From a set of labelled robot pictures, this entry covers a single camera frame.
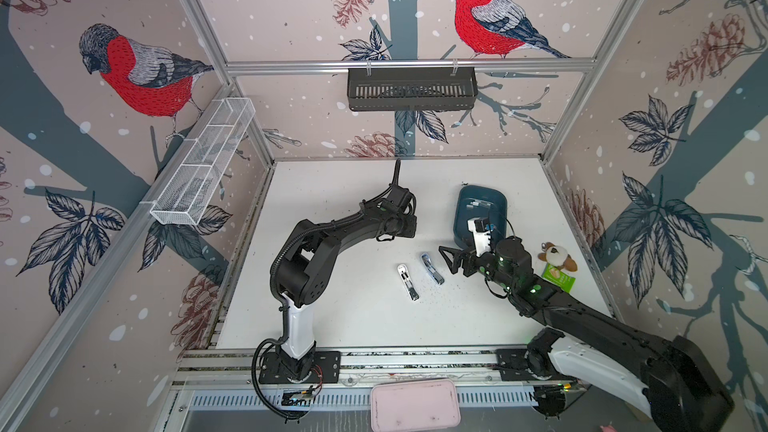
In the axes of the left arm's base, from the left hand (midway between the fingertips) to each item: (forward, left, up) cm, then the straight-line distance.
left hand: (414, 227), depth 93 cm
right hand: (-11, -9, +8) cm, 16 cm away
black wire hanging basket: (+46, +2, +21) cm, 51 cm away
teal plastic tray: (+14, -25, -5) cm, 30 cm away
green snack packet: (-15, -43, -5) cm, 46 cm away
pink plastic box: (-45, +2, -4) cm, 45 cm away
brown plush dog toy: (-9, -44, -3) cm, 45 cm away
